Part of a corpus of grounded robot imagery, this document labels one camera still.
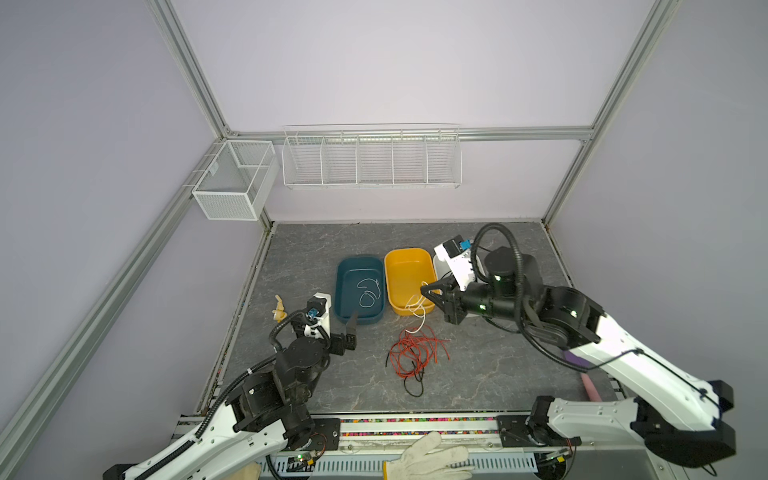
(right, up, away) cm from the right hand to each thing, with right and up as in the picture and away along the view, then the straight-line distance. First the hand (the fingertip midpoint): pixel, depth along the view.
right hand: (423, 293), depth 59 cm
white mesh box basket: (-60, +32, +43) cm, 80 cm away
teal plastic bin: (-17, -4, +41) cm, 45 cm away
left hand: (-19, -6, +10) cm, 22 cm away
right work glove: (0, -42, +12) cm, 44 cm away
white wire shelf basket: (-12, +40, +40) cm, 58 cm away
